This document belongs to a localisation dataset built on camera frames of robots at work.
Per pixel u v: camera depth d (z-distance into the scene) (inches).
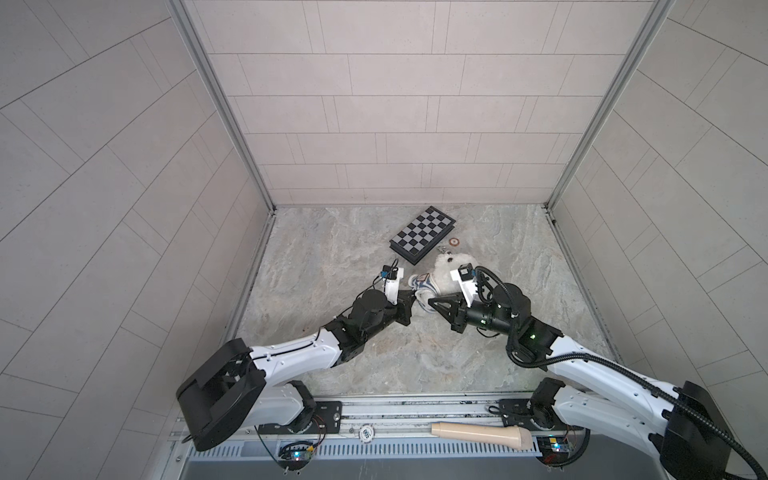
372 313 23.2
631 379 17.8
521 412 28.0
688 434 15.1
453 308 25.7
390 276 26.6
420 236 41.0
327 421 27.8
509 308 22.1
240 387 15.2
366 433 27.3
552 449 26.8
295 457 25.5
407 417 28.4
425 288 28.9
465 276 24.9
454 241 42.2
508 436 26.0
